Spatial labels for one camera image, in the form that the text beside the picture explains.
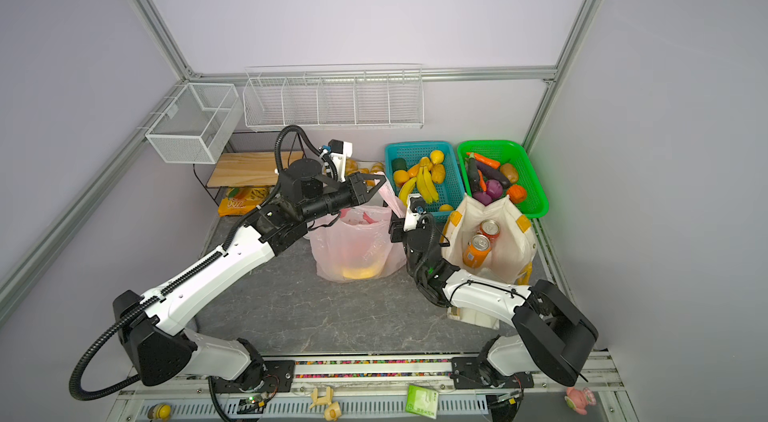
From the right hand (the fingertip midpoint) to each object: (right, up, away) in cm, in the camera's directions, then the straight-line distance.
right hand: (405, 208), depth 80 cm
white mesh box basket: (-66, +26, +16) cm, 73 cm away
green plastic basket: (+42, +20, +36) cm, 59 cm away
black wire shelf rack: (-50, +15, +21) cm, 56 cm away
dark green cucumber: (+26, +10, +28) cm, 39 cm away
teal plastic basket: (+17, +5, +26) cm, 31 cm away
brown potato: (+41, +12, +32) cm, 53 cm away
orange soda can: (+21, -13, +5) cm, 25 cm away
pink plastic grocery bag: (-13, -8, -6) cm, 16 cm away
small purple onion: (+32, +5, +26) cm, 42 cm away
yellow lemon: (+13, +18, +33) cm, 39 cm away
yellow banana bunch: (-11, -18, +2) cm, 21 cm away
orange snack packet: (-56, +1, +20) cm, 59 cm away
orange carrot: (+32, +17, +36) cm, 51 cm away
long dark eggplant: (+35, +12, +33) cm, 49 cm away
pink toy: (+40, -44, -12) cm, 60 cm away
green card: (+3, -44, -11) cm, 46 cm away
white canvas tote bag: (+30, -15, +4) cm, 33 cm away
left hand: (-4, +6, -15) cm, 16 cm away
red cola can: (+26, -7, +9) cm, 29 cm away
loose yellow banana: (+9, +7, +32) cm, 34 cm away
